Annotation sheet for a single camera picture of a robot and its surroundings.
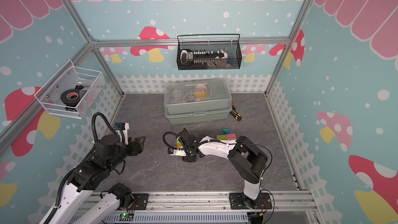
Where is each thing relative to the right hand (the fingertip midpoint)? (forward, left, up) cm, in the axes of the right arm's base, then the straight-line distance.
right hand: (186, 153), depth 88 cm
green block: (+10, -22, 0) cm, 24 cm away
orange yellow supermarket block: (-1, +3, +12) cm, 12 cm away
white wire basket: (+25, +49, +32) cm, 64 cm away
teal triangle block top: (+14, -24, 0) cm, 28 cm away
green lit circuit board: (-30, +27, -4) cm, 40 cm away
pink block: (+11, -28, -1) cm, 30 cm away
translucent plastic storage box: (+27, -6, +14) cm, 31 cm away
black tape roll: (+13, +51, +34) cm, 62 cm away
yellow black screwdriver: (+27, -32, -1) cm, 42 cm away
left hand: (-2, +20, +19) cm, 28 cm away
